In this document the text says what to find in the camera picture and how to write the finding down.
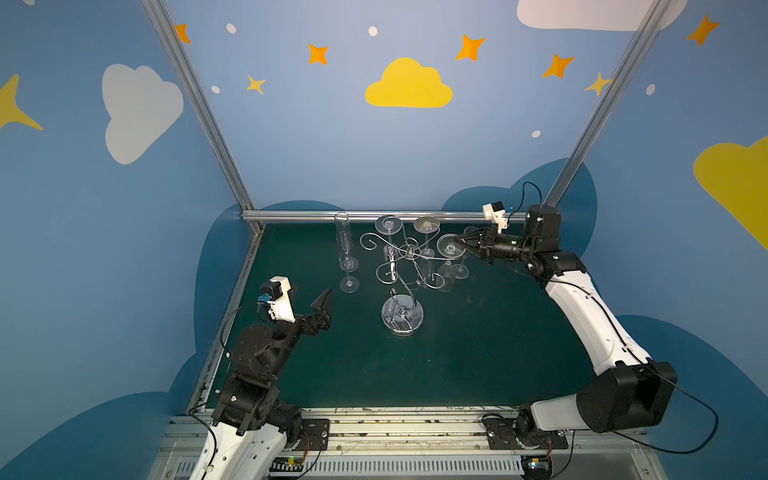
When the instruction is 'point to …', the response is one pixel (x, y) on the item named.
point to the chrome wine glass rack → (402, 314)
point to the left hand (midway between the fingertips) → (310, 287)
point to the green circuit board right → (536, 466)
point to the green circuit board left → (287, 464)
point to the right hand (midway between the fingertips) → (456, 238)
